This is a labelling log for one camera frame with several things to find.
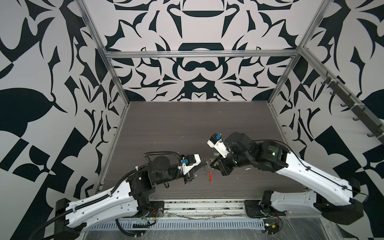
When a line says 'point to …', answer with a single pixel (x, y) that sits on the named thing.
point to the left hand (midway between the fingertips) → (206, 160)
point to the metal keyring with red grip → (209, 174)
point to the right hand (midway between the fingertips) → (211, 165)
